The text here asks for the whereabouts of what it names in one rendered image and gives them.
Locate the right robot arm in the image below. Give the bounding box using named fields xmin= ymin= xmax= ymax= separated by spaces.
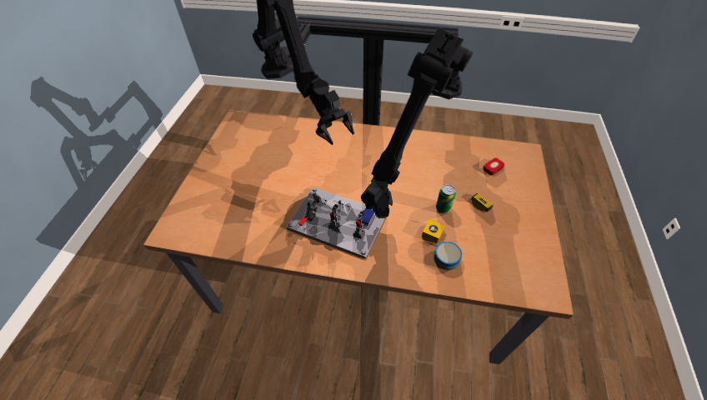
xmin=253 ymin=0 xmax=341 ymax=118

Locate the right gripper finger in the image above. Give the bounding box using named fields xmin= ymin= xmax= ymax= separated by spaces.
xmin=316 ymin=125 xmax=333 ymax=145
xmin=342 ymin=112 xmax=354 ymax=135

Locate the green drink can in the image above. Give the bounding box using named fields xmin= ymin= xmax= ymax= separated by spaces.
xmin=436 ymin=184 xmax=456 ymax=213

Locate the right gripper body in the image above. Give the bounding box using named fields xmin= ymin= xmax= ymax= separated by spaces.
xmin=316 ymin=108 xmax=350 ymax=132

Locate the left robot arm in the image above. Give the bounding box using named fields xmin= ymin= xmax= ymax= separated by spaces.
xmin=361 ymin=27 xmax=473 ymax=218

